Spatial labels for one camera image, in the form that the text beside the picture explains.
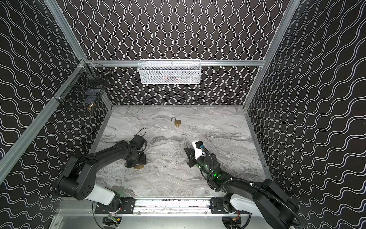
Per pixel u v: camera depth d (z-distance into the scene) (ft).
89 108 2.68
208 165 2.01
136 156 2.40
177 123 3.61
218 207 2.40
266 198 1.41
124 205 2.44
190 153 2.40
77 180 1.45
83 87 3.10
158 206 2.50
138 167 2.82
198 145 2.25
